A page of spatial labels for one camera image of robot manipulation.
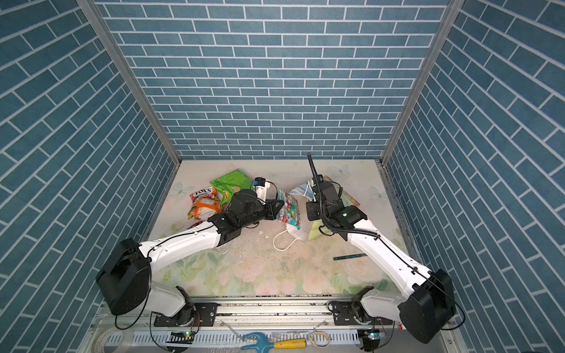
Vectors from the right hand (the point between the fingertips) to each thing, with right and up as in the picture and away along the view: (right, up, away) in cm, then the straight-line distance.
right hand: (311, 200), depth 81 cm
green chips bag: (-37, +5, +18) cm, 42 cm away
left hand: (-10, -1, -1) cm, 10 cm away
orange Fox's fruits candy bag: (-47, 0, +22) cm, 52 cm away
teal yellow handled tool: (-11, -43, -14) cm, 47 cm away
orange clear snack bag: (-45, -6, +11) cm, 46 cm away
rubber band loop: (+2, -43, -10) cm, 44 cm away
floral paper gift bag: (-3, +2, +2) cm, 4 cm away
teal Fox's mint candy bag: (-8, -5, +2) cm, 9 cm away
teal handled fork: (+16, -23, +6) cm, 29 cm away
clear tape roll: (-58, -44, -14) cm, 74 cm away
